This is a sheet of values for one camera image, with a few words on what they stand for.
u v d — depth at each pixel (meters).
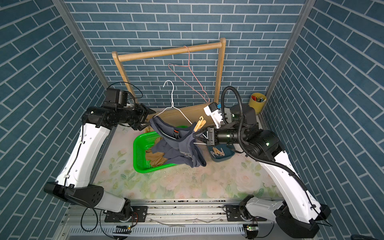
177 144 0.66
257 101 1.11
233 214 0.73
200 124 0.52
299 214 0.36
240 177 0.87
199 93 0.83
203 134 0.53
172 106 0.60
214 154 0.94
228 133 0.46
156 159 0.89
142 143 0.95
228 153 0.94
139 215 0.73
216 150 0.96
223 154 0.94
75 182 0.39
